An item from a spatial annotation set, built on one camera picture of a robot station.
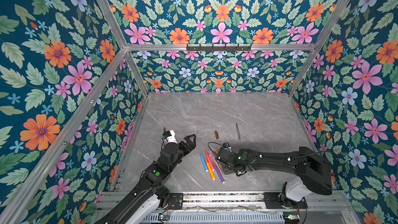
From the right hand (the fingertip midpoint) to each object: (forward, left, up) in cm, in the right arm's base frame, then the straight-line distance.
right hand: (225, 167), depth 83 cm
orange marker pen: (-2, +8, -1) cm, 8 cm away
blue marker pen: (+4, +12, -1) cm, 12 cm away
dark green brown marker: (+23, -10, -1) cm, 25 cm away
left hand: (+9, +16, +17) cm, 25 cm away
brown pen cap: (+20, +4, 0) cm, 21 cm away
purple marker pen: (-1, +4, -1) cm, 4 cm away
